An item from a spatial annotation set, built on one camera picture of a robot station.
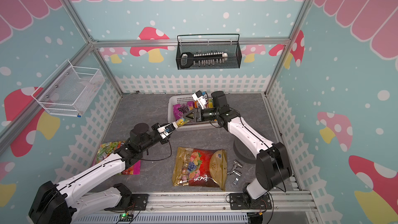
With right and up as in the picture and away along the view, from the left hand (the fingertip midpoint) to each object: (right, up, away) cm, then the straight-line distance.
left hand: (173, 124), depth 78 cm
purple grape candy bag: (0, +8, +25) cm, 26 cm away
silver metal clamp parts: (+33, -26, +3) cm, 42 cm away
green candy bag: (+5, +2, -3) cm, 6 cm away
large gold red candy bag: (+13, -23, +3) cm, 26 cm away
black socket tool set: (+6, +37, +12) cm, 39 cm away
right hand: (+7, +4, -4) cm, 9 cm away
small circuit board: (-21, -43, -5) cm, 49 cm away
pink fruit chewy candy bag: (-41, -15, +11) cm, 45 cm away
